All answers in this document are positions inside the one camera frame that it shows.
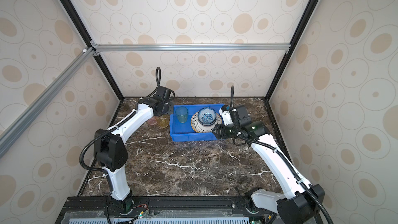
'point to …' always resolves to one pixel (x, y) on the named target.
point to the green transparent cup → (182, 112)
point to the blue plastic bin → (184, 131)
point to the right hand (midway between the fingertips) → (218, 130)
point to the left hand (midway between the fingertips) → (172, 105)
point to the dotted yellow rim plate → (200, 128)
